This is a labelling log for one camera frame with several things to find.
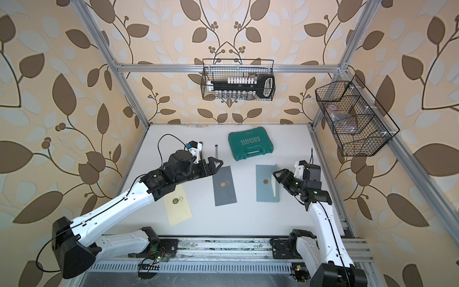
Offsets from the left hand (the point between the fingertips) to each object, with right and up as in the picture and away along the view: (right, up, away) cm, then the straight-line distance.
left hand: (215, 162), depth 72 cm
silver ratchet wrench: (-3, 0, +33) cm, 33 cm away
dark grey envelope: (+3, -17, +19) cm, 26 cm away
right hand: (+28, -8, +9) cm, 30 cm away
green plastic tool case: (+17, +8, +33) cm, 38 cm away
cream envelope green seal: (-20, -23, +14) cm, 34 cm away
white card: (+28, -14, +21) cm, 38 cm away
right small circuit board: (+35, -45, -1) cm, 56 cm away
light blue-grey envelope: (+24, -15, +21) cm, 35 cm away
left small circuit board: (-25, -41, -5) cm, 49 cm away
